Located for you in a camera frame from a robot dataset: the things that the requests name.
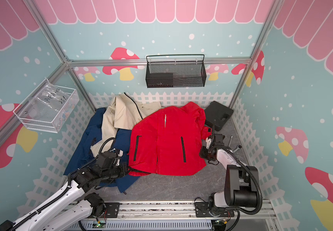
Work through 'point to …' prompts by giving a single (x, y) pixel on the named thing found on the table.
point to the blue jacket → (109, 163)
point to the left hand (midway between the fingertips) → (131, 171)
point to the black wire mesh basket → (174, 70)
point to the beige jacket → (122, 112)
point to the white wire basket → (53, 127)
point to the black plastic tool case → (218, 112)
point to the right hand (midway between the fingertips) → (201, 152)
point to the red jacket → (168, 140)
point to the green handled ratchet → (239, 147)
